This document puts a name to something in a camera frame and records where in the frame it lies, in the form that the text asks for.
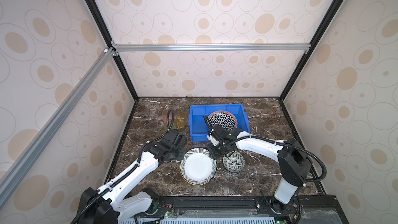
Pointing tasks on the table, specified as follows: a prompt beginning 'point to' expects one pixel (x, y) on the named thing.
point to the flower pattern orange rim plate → (225, 118)
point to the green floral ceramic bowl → (234, 162)
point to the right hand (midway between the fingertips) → (212, 154)
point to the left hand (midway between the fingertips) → (185, 151)
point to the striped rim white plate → (198, 167)
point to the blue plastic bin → (199, 129)
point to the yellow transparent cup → (181, 119)
